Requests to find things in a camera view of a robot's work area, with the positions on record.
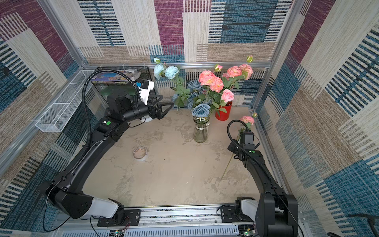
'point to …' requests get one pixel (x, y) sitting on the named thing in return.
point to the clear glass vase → (200, 133)
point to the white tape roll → (140, 154)
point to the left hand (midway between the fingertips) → (168, 100)
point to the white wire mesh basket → (55, 119)
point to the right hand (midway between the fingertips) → (233, 146)
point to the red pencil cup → (224, 116)
